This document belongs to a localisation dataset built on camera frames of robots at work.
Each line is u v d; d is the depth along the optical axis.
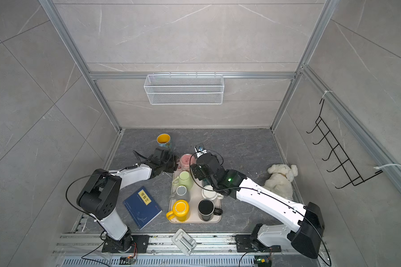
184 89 1.01
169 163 0.80
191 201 0.86
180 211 0.73
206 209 0.75
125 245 0.65
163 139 1.03
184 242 0.73
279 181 0.83
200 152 0.61
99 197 0.47
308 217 0.41
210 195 0.80
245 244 0.72
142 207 0.84
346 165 0.64
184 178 0.84
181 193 0.79
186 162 0.89
